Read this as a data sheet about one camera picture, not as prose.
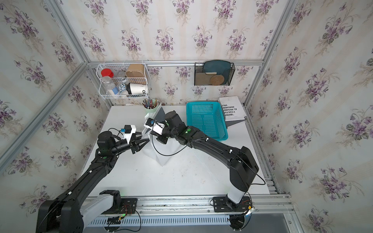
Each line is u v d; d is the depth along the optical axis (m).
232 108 1.07
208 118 1.11
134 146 0.67
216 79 0.98
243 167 0.43
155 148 0.56
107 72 0.91
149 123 0.62
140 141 0.69
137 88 0.93
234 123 1.04
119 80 0.93
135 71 0.88
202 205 0.75
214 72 0.93
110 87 0.91
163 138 0.67
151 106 0.99
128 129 0.64
